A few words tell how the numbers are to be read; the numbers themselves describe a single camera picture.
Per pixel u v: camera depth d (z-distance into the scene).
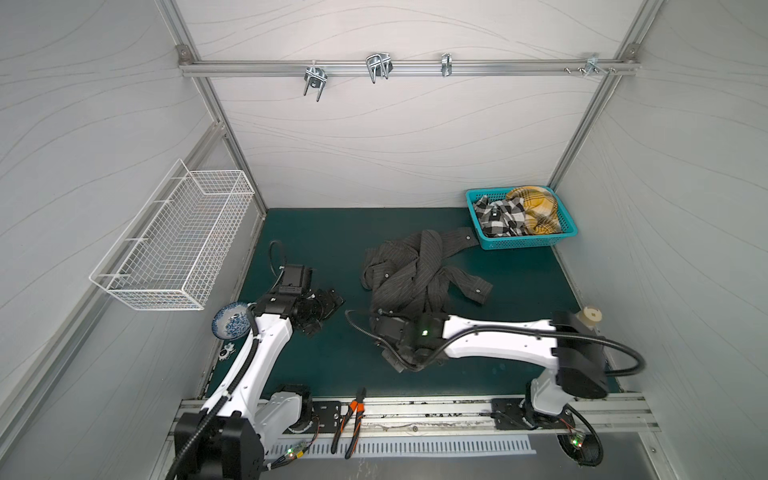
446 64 0.78
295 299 0.57
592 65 0.77
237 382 0.42
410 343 0.56
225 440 0.39
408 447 0.70
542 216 1.07
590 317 0.80
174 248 0.69
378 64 0.77
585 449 0.71
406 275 0.91
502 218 1.05
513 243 1.04
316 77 0.80
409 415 0.75
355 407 0.75
